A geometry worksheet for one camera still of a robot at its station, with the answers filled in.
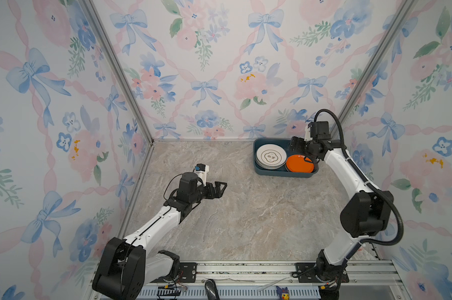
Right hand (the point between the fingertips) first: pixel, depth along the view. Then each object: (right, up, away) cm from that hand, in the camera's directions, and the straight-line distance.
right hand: (298, 145), depth 89 cm
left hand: (-37, -18, -6) cm, 41 cm away
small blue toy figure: (-13, -55, -22) cm, 61 cm away
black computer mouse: (-39, -53, -24) cm, 70 cm away
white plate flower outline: (-10, -5, +17) cm, 20 cm away
